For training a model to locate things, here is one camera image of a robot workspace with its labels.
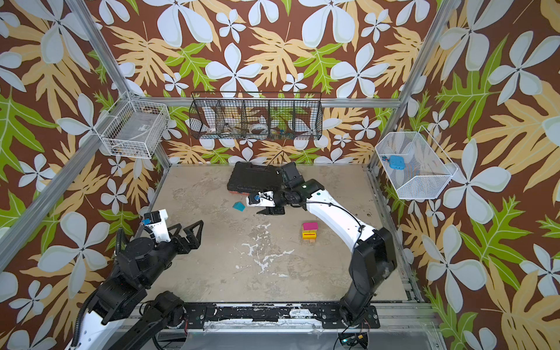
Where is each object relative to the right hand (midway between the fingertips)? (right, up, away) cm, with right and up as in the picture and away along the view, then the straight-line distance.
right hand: (257, 200), depth 79 cm
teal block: (-11, -4, +24) cm, 27 cm away
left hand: (-20, -6, -12) cm, 24 cm away
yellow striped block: (+21, -15, +10) cm, 27 cm away
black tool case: (-9, +10, +32) cm, 35 cm away
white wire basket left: (-51, +29, +8) cm, 59 cm away
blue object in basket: (+56, +15, +8) cm, 58 cm away
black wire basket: (-2, +37, +17) cm, 41 cm away
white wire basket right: (+62, +12, -1) cm, 63 cm away
